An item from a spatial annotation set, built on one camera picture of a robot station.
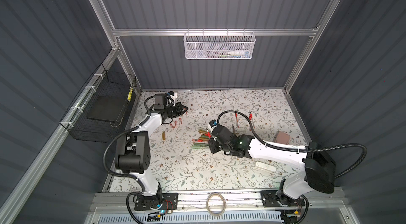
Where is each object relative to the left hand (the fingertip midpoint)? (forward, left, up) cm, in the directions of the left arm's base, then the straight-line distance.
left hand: (189, 108), depth 91 cm
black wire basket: (-14, +41, +13) cm, 45 cm away
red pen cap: (0, +10, -14) cm, 18 cm away
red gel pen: (+1, -30, -14) cm, 33 cm away
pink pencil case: (-13, -55, -12) cm, 58 cm away
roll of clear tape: (-46, -18, -14) cm, 51 cm away
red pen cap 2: (+3, +8, -15) cm, 17 cm away
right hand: (-20, -12, -2) cm, 23 cm away
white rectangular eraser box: (-29, -39, -11) cm, 50 cm away
